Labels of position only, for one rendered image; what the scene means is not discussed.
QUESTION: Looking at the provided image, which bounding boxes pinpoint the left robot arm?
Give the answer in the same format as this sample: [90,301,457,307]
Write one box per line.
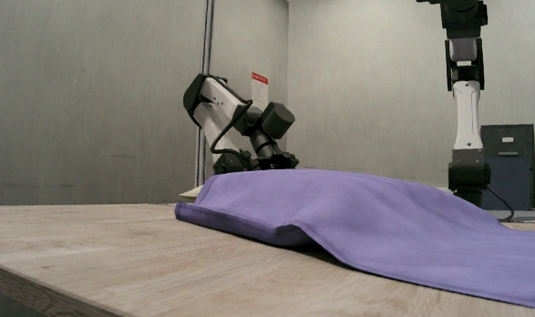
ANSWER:
[440,0,490,208]

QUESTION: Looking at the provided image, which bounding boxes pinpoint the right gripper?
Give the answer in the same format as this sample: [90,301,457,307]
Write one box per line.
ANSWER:
[257,144,299,170]

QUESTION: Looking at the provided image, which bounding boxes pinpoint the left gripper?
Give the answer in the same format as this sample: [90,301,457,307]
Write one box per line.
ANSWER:
[416,0,477,11]

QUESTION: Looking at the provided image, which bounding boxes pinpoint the beige pillow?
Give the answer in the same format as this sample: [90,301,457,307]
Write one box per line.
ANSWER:
[180,185,203,203]

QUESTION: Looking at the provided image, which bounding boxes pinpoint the purple cloth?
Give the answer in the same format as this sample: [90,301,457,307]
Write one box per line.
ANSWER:
[174,169,535,308]

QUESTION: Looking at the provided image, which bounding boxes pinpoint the grey vertical metal post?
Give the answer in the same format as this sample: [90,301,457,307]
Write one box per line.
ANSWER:
[194,0,215,189]

